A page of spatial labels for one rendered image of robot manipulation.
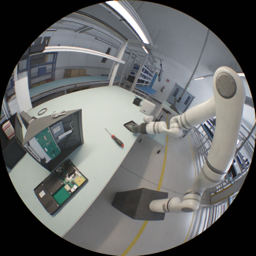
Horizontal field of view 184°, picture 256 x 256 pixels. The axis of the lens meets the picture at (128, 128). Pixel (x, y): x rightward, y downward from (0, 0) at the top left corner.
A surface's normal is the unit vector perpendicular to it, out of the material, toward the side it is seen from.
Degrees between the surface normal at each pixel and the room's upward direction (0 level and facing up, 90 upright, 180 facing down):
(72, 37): 90
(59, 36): 90
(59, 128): 90
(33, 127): 0
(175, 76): 90
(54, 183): 0
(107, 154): 0
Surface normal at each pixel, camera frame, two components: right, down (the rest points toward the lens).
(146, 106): -0.37, 0.51
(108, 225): 0.33, -0.71
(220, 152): -0.98, 0.12
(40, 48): 0.82, 0.56
